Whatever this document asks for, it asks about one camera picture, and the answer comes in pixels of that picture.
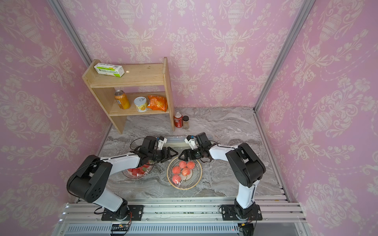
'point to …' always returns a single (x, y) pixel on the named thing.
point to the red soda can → (178, 120)
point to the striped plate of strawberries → (128, 174)
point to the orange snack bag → (157, 103)
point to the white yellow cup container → (141, 103)
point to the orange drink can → (122, 99)
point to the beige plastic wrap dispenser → (177, 142)
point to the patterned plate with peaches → (186, 182)
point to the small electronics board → (119, 227)
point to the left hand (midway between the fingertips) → (176, 156)
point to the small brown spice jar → (186, 124)
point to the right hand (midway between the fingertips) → (184, 156)
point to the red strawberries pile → (137, 170)
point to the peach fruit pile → (184, 168)
